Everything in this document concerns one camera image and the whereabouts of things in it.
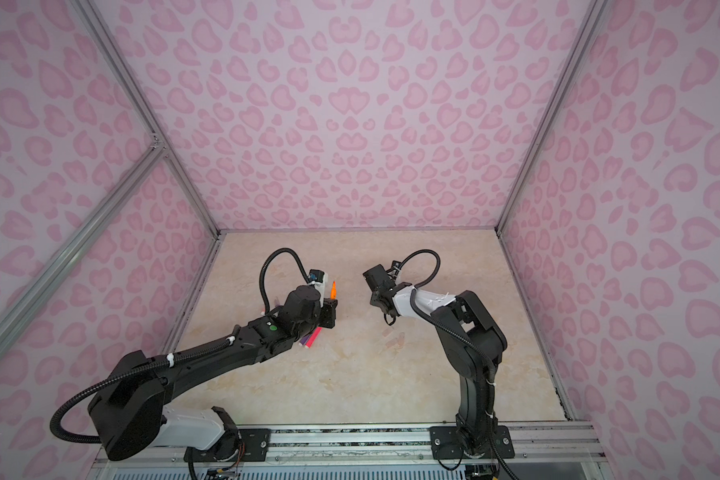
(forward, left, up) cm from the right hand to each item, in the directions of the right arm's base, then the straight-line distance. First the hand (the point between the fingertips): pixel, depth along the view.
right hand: (385, 293), depth 98 cm
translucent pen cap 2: (-15, -5, -3) cm, 16 cm away
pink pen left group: (-15, +22, -1) cm, 26 cm away
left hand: (-9, +13, +12) cm, 20 cm away
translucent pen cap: (-13, -5, -4) cm, 14 cm away
